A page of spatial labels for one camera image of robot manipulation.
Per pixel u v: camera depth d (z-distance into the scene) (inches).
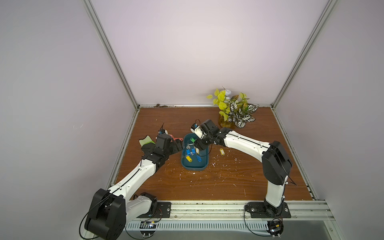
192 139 38.4
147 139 39.2
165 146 26.0
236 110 33.3
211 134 26.7
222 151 37.2
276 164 19.2
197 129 31.2
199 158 35.6
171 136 39.8
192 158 36.2
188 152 37.1
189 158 35.9
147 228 28.5
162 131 29.8
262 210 28.5
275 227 27.4
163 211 29.1
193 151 37.0
